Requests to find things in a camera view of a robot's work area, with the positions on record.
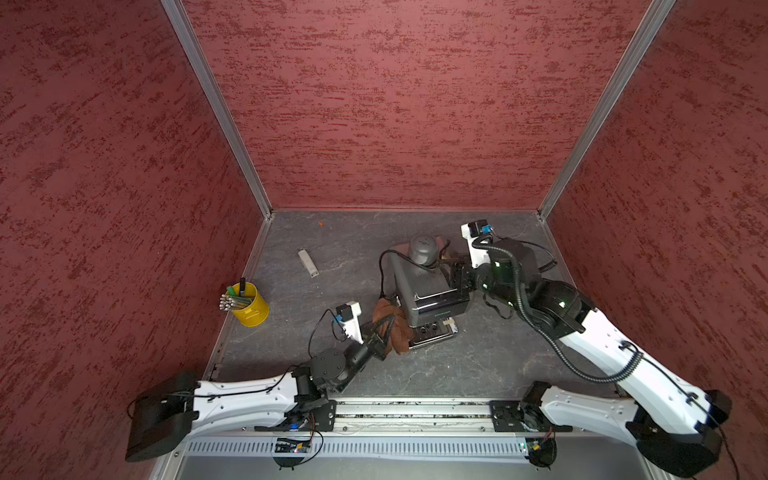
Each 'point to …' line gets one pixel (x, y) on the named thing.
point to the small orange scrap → (321, 223)
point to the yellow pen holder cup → (248, 304)
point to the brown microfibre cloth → (403, 333)
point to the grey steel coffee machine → (428, 298)
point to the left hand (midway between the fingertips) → (394, 323)
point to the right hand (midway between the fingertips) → (446, 268)
